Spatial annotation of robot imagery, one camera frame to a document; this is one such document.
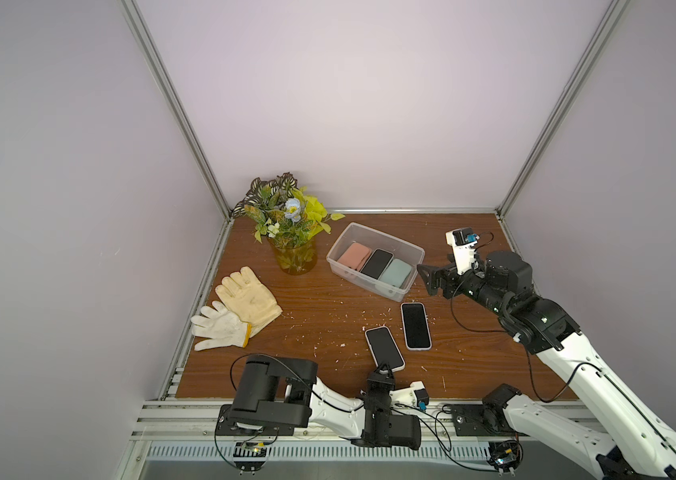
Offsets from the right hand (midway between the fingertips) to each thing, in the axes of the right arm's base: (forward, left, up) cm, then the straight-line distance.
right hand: (437, 254), depth 67 cm
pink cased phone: (+21, +20, -29) cm, 41 cm away
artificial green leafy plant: (+19, +40, -6) cm, 45 cm away
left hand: (-17, +10, -29) cm, 35 cm away
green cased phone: (+15, +5, -31) cm, 35 cm away
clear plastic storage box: (+29, +20, -26) cm, 44 cm away
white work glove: (-6, +61, -31) cm, 69 cm away
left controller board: (-37, +45, -35) cm, 68 cm away
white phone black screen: (-4, +1, -32) cm, 32 cm away
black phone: (+19, +12, -31) cm, 39 cm away
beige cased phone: (-12, +11, -28) cm, 33 cm away
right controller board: (-35, -17, -34) cm, 52 cm away
